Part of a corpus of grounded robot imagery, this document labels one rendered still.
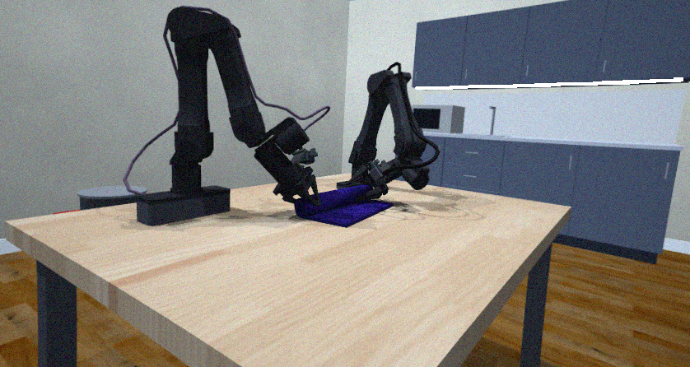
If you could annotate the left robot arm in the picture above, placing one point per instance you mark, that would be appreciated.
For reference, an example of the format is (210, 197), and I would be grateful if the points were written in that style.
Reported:
(408, 147)

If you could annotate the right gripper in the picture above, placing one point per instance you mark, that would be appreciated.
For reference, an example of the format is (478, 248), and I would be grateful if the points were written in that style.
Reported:
(294, 179)

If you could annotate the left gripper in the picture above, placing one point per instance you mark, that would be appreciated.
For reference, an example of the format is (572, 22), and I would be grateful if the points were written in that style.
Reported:
(378, 190)

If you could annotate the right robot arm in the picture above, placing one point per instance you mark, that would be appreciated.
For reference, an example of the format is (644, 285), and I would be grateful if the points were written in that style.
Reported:
(194, 141)

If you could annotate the dark blue towel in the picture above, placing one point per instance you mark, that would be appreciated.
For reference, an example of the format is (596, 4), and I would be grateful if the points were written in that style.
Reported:
(339, 207)

